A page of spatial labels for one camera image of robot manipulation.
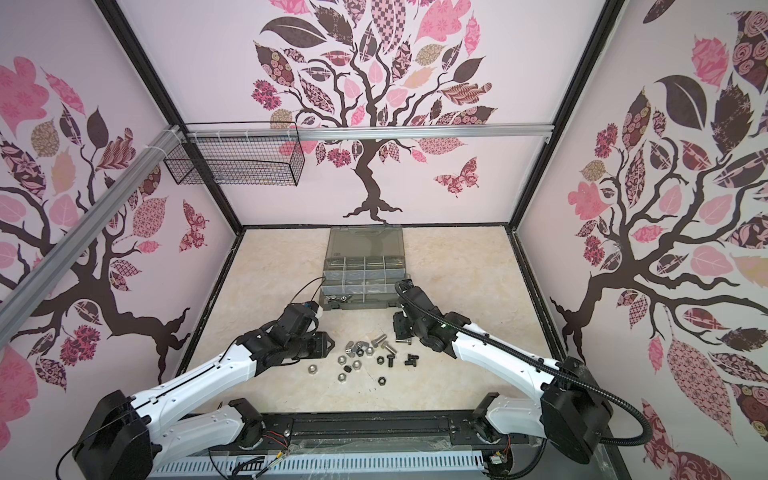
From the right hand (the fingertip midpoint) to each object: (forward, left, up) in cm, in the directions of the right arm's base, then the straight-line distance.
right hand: (398, 315), depth 83 cm
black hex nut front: (-15, +5, -10) cm, 19 cm away
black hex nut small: (-9, +5, -11) cm, 15 cm away
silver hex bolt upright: (-3, +6, -10) cm, 12 cm away
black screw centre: (-9, +2, -11) cm, 14 cm away
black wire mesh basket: (+47, +41, +23) cm, 67 cm away
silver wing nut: (+12, +18, -10) cm, 24 cm away
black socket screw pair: (-9, -4, -11) cm, 15 cm away
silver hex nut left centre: (-9, +17, -11) cm, 22 cm away
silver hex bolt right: (-4, -3, -10) cm, 11 cm away
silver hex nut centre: (-10, +12, -11) cm, 20 cm away
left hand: (-8, +20, -5) cm, 22 cm away
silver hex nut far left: (-11, +25, -10) cm, 29 cm away
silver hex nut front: (-13, +16, -11) cm, 24 cm away
